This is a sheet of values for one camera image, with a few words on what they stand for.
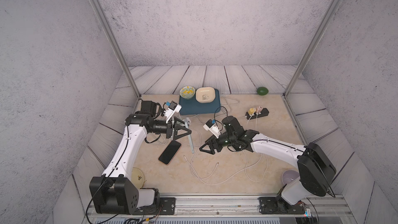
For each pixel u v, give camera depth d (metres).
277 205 0.65
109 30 0.86
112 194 0.39
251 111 1.03
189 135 0.65
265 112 1.08
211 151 0.70
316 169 0.45
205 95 1.18
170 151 0.92
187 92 1.19
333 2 0.76
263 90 1.19
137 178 0.82
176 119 0.71
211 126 0.71
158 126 0.62
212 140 0.69
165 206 0.73
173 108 0.63
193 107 1.15
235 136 0.65
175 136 0.61
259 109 1.02
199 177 0.82
